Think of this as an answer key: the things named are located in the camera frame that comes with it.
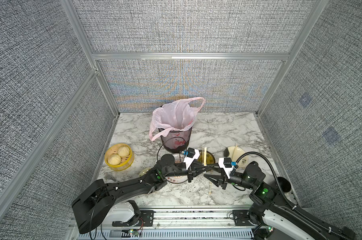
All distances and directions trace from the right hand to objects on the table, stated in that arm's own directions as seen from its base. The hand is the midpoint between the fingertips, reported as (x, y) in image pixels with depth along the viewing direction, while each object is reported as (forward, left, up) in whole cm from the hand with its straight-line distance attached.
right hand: (207, 168), depth 66 cm
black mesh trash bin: (+20, +14, -10) cm, 26 cm away
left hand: (0, -2, 0) cm, 2 cm away
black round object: (-3, -42, -16) cm, 45 cm away
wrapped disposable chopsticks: (-2, -5, -23) cm, 24 cm away
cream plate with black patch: (+21, -20, -24) cm, 38 cm away
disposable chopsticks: (+2, +1, +7) cm, 8 cm away
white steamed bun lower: (+13, +50, -18) cm, 55 cm away
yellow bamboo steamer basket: (+12, +44, -19) cm, 49 cm away
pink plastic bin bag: (+38, +13, -8) cm, 41 cm away
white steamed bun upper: (+18, +46, -16) cm, 52 cm away
